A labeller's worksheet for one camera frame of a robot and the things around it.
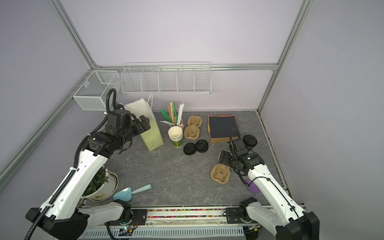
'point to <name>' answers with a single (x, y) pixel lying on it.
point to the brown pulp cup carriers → (192, 131)
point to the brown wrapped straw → (171, 109)
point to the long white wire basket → (166, 78)
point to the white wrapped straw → (180, 113)
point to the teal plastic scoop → (126, 194)
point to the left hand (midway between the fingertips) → (142, 125)
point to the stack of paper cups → (175, 134)
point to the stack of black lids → (189, 149)
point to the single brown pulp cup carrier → (220, 173)
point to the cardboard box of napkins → (220, 127)
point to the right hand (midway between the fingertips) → (227, 160)
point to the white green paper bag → (152, 137)
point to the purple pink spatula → (253, 186)
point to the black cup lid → (201, 146)
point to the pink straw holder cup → (181, 125)
